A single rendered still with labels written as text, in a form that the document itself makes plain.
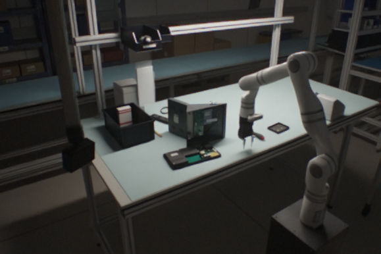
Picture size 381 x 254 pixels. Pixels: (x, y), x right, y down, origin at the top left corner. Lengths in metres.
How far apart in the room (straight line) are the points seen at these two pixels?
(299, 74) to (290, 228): 0.66
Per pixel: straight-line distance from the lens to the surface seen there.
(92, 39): 1.85
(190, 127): 1.61
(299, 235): 1.43
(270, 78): 1.38
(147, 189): 1.36
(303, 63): 1.23
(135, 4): 5.74
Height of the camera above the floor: 1.83
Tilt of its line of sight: 24 degrees down
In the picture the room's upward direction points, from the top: straight up
